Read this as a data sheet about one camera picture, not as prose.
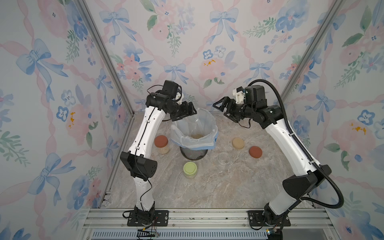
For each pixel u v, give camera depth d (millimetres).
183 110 674
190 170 838
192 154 910
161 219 733
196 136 878
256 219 732
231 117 646
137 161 469
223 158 950
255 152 977
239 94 653
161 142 904
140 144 488
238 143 1034
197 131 980
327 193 765
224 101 626
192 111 690
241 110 597
